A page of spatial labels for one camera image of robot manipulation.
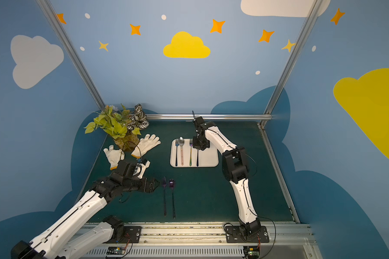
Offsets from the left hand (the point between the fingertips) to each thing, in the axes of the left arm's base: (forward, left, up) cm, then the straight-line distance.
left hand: (152, 179), depth 79 cm
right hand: (+26, -23, -7) cm, 35 cm away
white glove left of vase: (+20, +31, -13) cm, 39 cm away
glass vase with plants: (+32, +23, +5) cm, 40 cm away
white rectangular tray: (+20, -29, -12) cm, 37 cm away
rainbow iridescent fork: (+31, -18, -13) cm, 38 cm away
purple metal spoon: (+3, -8, -12) cm, 15 cm away
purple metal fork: (+4, -3, -14) cm, 15 cm away
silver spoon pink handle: (+33, -11, -12) cm, 36 cm away
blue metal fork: (+30, -8, -13) cm, 34 cm away
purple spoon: (+18, -22, -9) cm, 30 cm away
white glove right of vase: (+30, +14, -13) cm, 35 cm away
